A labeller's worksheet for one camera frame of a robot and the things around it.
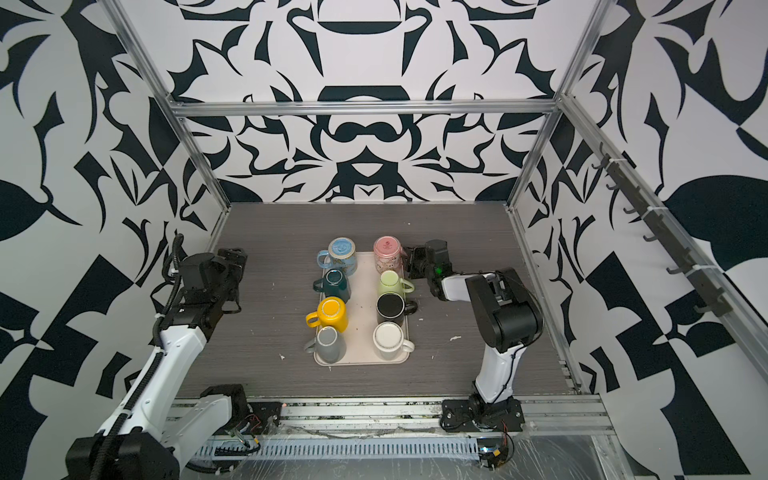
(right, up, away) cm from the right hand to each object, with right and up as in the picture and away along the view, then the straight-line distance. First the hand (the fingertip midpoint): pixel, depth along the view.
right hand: (400, 244), depth 95 cm
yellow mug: (-19, -18, -13) cm, 29 cm away
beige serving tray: (-12, -23, -5) cm, 26 cm away
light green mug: (-3, -11, -8) cm, 14 cm away
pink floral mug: (-4, -3, -4) cm, 6 cm away
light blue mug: (-18, -3, -4) cm, 19 cm away
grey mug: (-19, -25, -19) cm, 36 cm away
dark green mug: (-20, -11, -8) cm, 24 cm away
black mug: (-3, -17, -12) cm, 21 cm away
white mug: (-4, -25, -16) cm, 29 cm away
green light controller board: (+20, -48, -24) cm, 57 cm away
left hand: (-43, -2, -16) cm, 46 cm away
